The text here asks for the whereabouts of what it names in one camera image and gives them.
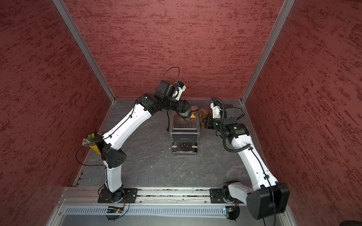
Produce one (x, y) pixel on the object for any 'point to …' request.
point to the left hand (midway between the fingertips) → (184, 107)
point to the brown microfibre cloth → (203, 114)
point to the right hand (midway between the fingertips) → (202, 122)
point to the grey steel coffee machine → (185, 132)
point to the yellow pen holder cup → (92, 139)
